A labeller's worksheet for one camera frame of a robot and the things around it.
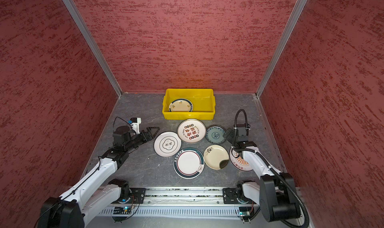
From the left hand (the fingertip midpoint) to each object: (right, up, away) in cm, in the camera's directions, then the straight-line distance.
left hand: (156, 133), depth 82 cm
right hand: (+43, -5, +8) cm, 44 cm away
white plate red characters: (+19, -1, +16) cm, 25 cm away
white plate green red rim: (+11, +16, +29) cm, 35 cm away
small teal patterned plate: (+35, -4, +15) cm, 38 cm away
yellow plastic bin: (+28, +21, +36) cm, 50 cm away
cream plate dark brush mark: (+35, -15, +5) cm, 38 cm away
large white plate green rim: (+18, -19, +4) cm, 26 cm away
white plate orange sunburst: (+49, -19, +3) cm, 52 cm away
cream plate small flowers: (+11, +16, +29) cm, 35 cm away
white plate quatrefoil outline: (+4, -9, +10) cm, 14 cm away
